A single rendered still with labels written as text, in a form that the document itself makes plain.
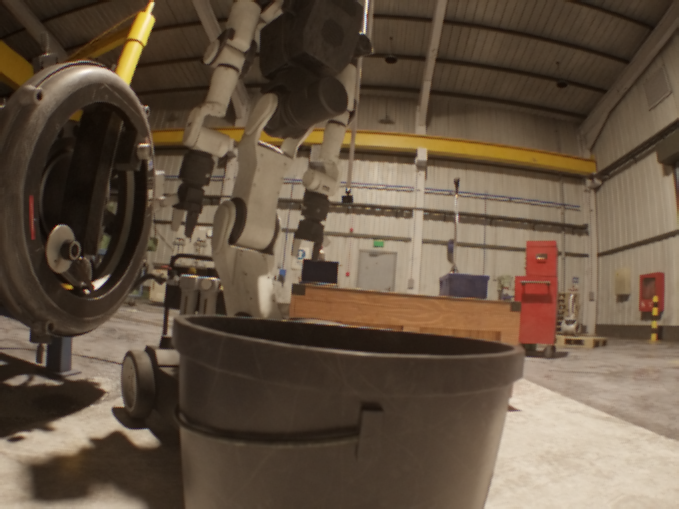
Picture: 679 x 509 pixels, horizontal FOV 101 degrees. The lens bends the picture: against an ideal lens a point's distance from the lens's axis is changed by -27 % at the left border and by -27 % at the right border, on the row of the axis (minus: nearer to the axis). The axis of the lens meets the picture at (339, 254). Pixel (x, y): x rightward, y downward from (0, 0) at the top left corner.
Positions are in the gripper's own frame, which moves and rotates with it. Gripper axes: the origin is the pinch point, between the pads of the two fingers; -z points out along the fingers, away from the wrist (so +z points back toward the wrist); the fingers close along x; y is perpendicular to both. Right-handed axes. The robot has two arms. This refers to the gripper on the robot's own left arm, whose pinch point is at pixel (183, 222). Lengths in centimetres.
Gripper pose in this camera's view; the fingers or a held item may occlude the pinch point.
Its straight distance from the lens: 105.7
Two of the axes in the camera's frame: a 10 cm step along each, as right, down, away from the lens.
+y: -6.9, -1.6, -7.1
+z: 2.3, -9.7, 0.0
